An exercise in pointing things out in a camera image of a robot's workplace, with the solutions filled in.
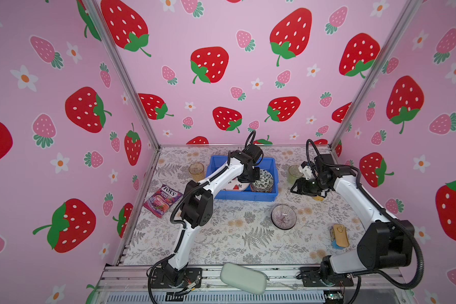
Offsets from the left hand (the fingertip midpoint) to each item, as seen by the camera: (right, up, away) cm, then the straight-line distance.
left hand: (257, 179), depth 92 cm
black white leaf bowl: (+4, -2, +1) cm, 5 cm away
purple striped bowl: (+12, -17, -4) cm, 22 cm away
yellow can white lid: (+32, -10, +3) cm, 34 cm away
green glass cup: (+20, +3, +6) cm, 21 cm away
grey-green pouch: (-7, -37, -20) cm, 43 cm away
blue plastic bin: (+9, +8, +13) cm, 18 cm away
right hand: (+17, -4, -8) cm, 19 cm away
